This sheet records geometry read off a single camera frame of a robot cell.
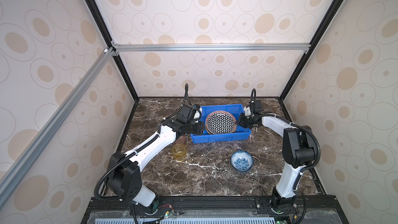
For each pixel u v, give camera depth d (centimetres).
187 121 63
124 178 42
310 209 73
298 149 51
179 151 91
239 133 92
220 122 102
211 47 92
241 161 84
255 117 74
